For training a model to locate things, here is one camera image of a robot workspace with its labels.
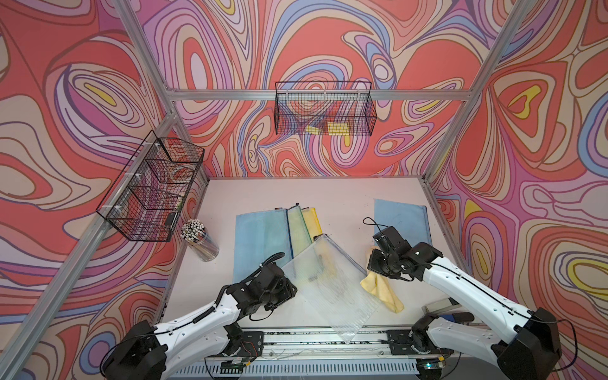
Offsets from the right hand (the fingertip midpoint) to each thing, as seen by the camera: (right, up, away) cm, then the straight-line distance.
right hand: (373, 271), depth 79 cm
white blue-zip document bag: (-14, -6, +7) cm, 17 cm away
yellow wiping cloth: (+1, -3, -4) cm, 5 cm away
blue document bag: (-43, +9, +21) cm, 49 cm away
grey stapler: (+22, -11, -2) cm, 25 cm away
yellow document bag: (-20, +15, +23) cm, 34 cm away
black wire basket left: (-74, +24, -6) cm, 78 cm away
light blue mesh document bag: (+24, +15, +25) cm, 38 cm away
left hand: (-26, -8, +1) cm, 27 cm away
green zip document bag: (-26, +9, +19) cm, 33 cm away
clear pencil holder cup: (-60, +12, 0) cm, 61 cm away
